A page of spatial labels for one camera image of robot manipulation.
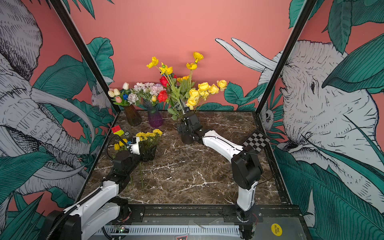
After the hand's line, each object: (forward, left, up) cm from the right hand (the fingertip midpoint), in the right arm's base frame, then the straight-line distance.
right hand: (184, 121), depth 88 cm
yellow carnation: (0, +30, -16) cm, 33 cm away
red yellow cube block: (+3, +48, -14) cm, 50 cm away
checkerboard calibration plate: (-3, -48, -17) cm, 51 cm away
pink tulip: (+8, +38, +10) cm, 40 cm away
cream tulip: (+15, +42, +11) cm, 46 cm away
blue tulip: (+10, +35, +11) cm, 38 cm away
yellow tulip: (-8, +46, -17) cm, 50 cm away
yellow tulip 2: (-10, +39, -11) cm, 42 cm away
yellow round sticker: (-51, -47, -20) cm, 72 cm away
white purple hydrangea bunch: (+16, +19, +12) cm, 27 cm away
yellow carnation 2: (+1, +24, -14) cm, 28 cm away
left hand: (-13, +18, -4) cm, 23 cm away
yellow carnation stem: (+3, +20, -14) cm, 24 cm away
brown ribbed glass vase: (+13, +38, -10) cm, 41 cm away
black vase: (-1, -1, -17) cm, 17 cm away
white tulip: (+20, +38, +11) cm, 44 cm away
